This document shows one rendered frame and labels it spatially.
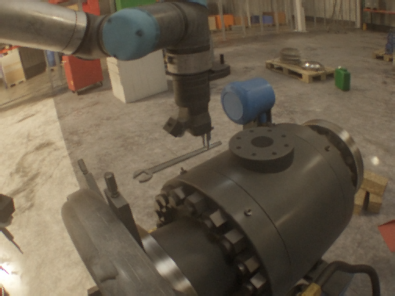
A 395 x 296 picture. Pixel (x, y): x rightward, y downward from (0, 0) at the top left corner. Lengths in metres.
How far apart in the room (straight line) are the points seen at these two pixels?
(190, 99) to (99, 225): 0.32
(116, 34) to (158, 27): 0.07
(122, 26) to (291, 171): 0.64
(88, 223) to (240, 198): 0.39
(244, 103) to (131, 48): 0.68
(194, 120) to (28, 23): 0.39
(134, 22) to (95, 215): 0.40
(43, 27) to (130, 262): 0.45
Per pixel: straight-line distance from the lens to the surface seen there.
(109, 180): 0.58
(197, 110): 0.60
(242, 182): 0.80
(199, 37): 0.55
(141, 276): 0.55
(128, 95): 4.48
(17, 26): 0.48
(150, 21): 0.45
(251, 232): 0.73
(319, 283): 0.70
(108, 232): 0.59
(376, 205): 2.10
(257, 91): 1.10
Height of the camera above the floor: 1.36
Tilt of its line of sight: 29 degrees down
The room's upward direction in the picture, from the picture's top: 8 degrees counter-clockwise
